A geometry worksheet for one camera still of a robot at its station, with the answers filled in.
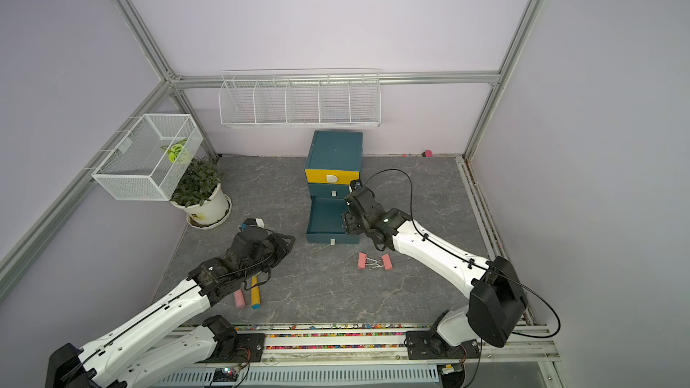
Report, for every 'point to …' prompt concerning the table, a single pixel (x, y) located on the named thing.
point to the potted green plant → (206, 202)
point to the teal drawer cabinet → (335, 160)
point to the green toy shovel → (255, 295)
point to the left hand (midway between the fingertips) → (295, 242)
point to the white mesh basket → (149, 162)
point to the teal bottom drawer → (325, 223)
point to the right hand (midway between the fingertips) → (356, 212)
